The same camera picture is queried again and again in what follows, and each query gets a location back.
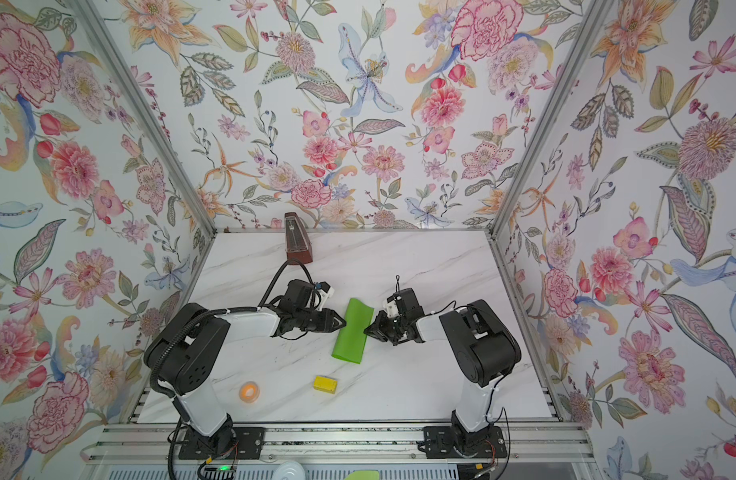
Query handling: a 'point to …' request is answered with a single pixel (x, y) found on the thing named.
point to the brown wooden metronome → (297, 244)
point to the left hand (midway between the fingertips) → (345, 326)
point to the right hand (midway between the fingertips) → (363, 330)
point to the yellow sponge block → (325, 384)
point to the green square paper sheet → (351, 340)
